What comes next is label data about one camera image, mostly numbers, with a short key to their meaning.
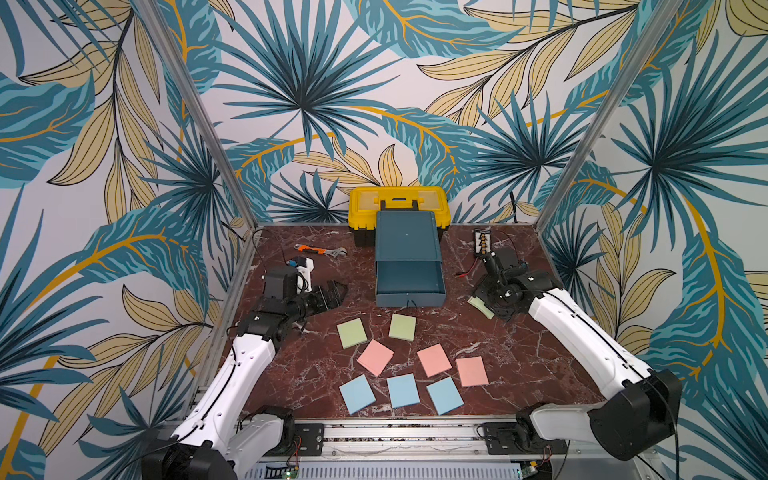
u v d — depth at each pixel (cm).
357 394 80
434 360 86
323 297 68
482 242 113
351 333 91
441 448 73
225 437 41
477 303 78
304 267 71
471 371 84
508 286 57
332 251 110
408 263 81
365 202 103
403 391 81
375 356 88
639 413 39
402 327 93
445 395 82
